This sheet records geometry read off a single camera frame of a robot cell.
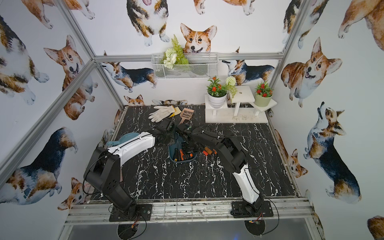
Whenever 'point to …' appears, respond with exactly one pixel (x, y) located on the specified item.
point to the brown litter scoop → (186, 114)
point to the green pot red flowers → (264, 94)
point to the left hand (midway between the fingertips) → (172, 137)
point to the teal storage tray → (177, 153)
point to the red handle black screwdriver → (205, 153)
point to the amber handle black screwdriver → (208, 150)
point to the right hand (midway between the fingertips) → (187, 152)
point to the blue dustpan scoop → (125, 137)
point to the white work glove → (161, 113)
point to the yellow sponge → (177, 111)
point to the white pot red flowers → (217, 93)
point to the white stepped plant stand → (241, 109)
